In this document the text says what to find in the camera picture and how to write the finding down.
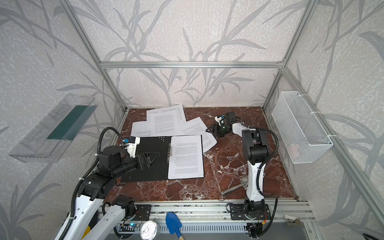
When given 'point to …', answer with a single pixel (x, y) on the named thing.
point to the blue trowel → (173, 223)
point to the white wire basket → (304, 136)
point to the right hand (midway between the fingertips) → (209, 127)
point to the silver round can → (150, 230)
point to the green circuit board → (128, 226)
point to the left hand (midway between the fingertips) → (156, 150)
